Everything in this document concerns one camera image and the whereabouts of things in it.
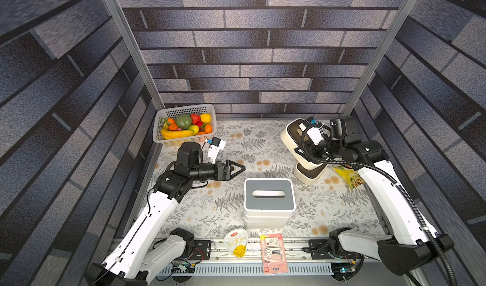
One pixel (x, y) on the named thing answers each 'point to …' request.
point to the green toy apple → (195, 128)
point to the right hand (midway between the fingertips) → (300, 144)
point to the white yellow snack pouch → (236, 241)
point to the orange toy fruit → (208, 128)
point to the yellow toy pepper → (205, 118)
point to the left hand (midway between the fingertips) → (238, 169)
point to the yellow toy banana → (168, 134)
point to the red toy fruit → (196, 119)
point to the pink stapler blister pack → (273, 254)
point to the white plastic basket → (183, 122)
